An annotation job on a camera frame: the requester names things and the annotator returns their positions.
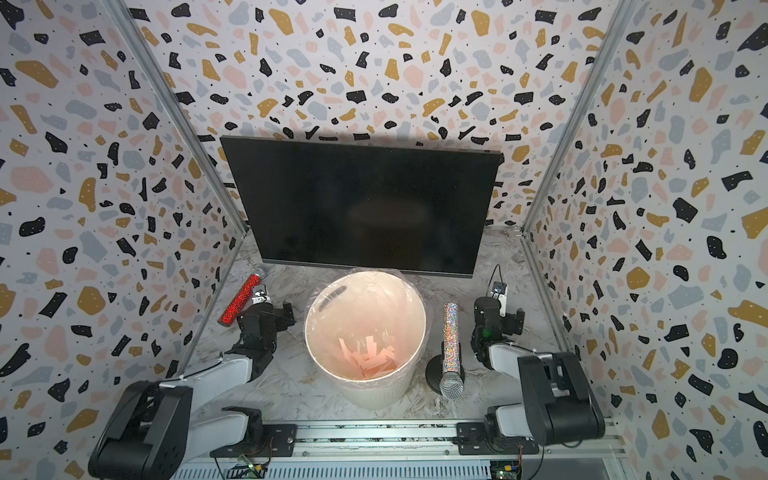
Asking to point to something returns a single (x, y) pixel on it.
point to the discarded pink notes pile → (373, 362)
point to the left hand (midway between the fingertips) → (270, 305)
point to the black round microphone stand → (434, 370)
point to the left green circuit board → (247, 471)
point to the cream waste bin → (367, 329)
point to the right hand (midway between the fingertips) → (509, 305)
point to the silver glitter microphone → (452, 381)
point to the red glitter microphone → (231, 312)
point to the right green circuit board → (506, 470)
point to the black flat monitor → (322, 205)
